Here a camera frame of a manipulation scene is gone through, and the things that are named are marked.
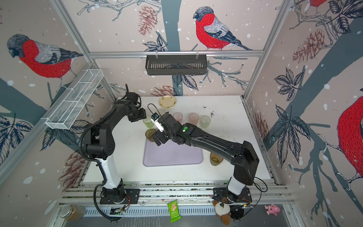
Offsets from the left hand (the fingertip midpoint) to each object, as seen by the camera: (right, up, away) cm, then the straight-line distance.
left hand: (145, 114), depth 96 cm
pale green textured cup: (+43, -6, +6) cm, 44 cm away
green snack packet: (+22, -46, -26) cm, 57 cm away
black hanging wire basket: (+21, +38, +10) cm, 45 cm away
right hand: (+14, -8, -20) cm, 25 cm away
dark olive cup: (+47, -27, -11) cm, 55 cm away
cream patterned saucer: (+13, +10, +23) cm, 28 cm away
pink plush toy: (+71, -45, -29) cm, 89 cm away
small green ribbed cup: (+1, -6, +7) cm, 10 cm away
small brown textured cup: (+3, -13, -1) cm, 14 cm away
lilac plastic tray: (+18, -25, -6) cm, 32 cm away
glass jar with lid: (-23, -43, -34) cm, 59 cm away
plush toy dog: (+47, -46, -29) cm, 71 cm away
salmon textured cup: (+34, -3, +5) cm, 35 cm away
